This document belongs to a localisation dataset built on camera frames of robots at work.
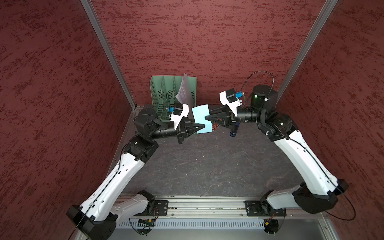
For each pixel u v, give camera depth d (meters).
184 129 0.49
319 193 0.39
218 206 0.76
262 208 0.66
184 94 0.92
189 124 0.51
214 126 0.53
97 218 0.36
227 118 0.47
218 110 0.50
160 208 0.74
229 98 0.42
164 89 1.14
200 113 0.51
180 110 0.44
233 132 1.02
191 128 0.49
